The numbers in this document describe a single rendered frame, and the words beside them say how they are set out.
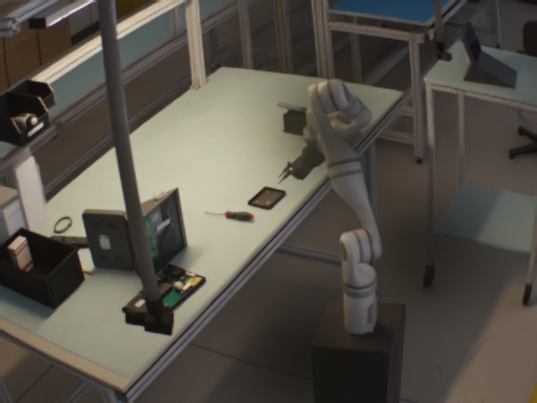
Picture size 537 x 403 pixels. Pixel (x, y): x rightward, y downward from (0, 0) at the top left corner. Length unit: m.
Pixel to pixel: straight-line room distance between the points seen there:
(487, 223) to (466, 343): 0.63
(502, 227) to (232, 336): 1.37
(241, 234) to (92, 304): 0.57
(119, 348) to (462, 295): 2.14
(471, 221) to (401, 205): 0.82
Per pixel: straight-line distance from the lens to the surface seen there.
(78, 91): 4.29
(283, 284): 4.19
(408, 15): 4.88
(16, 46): 6.13
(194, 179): 3.07
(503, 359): 3.68
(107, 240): 2.60
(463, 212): 4.09
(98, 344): 2.36
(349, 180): 2.35
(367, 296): 2.44
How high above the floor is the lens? 2.47
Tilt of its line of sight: 30 degrees down
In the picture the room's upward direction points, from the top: 5 degrees counter-clockwise
